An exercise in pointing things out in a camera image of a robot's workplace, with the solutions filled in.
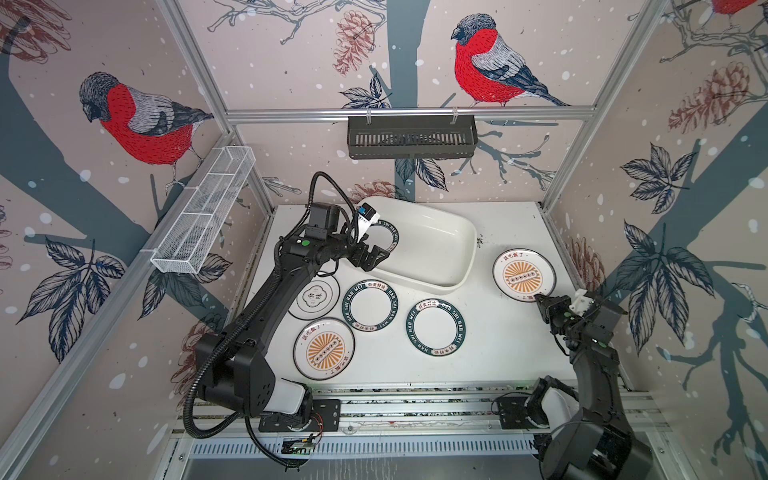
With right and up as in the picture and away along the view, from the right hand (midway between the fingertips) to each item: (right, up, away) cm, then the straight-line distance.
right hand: (537, 296), depth 82 cm
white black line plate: (-65, -4, +13) cm, 66 cm away
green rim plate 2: (-48, -5, +11) cm, 49 cm away
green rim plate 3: (-27, -11, +7) cm, 30 cm away
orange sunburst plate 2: (-2, +5, +6) cm, 8 cm away
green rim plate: (-44, +17, +29) cm, 55 cm away
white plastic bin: (-25, +11, +23) cm, 36 cm away
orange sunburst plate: (-61, -16, +4) cm, 63 cm away
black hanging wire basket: (-34, +51, +24) cm, 66 cm away
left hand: (-45, +15, -4) cm, 48 cm away
